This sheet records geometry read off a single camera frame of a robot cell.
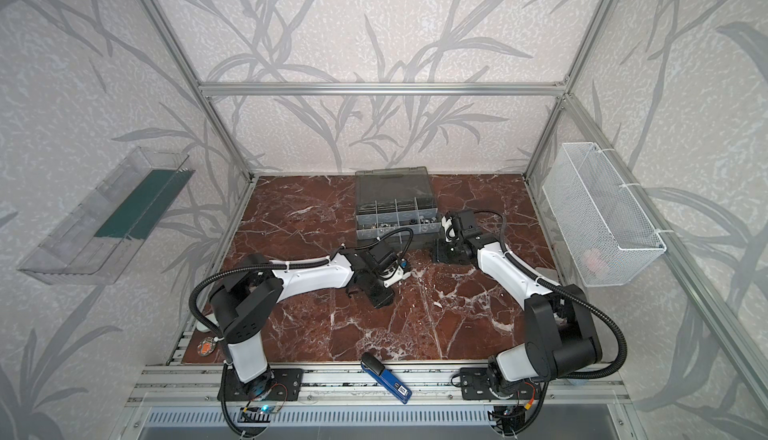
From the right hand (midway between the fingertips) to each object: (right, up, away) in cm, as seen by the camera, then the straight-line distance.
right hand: (438, 243), depth 90 cm
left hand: (-14, -14, -2) cm, 20 cm away
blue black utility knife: (-15, -30, -19) cm, 38 cm away
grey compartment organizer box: (-16, +14, +18) cm, 27 cm away
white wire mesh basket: (+32, +6, -28) cm, 43 cm away
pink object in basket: (+37, -3, -17) cm, 41 cm away
